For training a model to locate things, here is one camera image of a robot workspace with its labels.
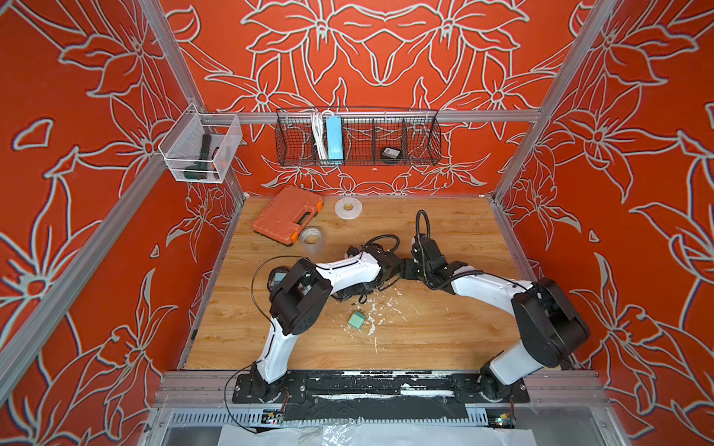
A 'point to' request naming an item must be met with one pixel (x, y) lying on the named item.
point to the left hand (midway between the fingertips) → (351, 288)
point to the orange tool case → (286, 215)
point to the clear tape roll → (312, 239)
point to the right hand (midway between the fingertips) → (400, 266)
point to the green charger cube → (357, 320)
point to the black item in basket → (390, 152)
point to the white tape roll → (349, 208)
